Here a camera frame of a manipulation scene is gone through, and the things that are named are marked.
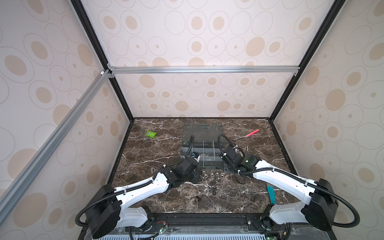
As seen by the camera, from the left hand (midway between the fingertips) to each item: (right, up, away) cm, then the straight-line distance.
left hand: (202, 171), depth 80 cm
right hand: (+14, +3, +2) cm, 15 cm away
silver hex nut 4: (+12, -5, +9) cm, 16 cm away
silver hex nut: (+3, -5, +9) cm, 11 cm away
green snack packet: (-36, +19, +29) cm, 50 cm away
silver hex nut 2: (+6, -5, +9) cm, 12 cm away
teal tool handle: (+39, -14, +3) cm, 42 cm away
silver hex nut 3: (+9, -4, +10) cm, 14 cm away
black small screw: (-2, -15, +2) cm, 15 cm away
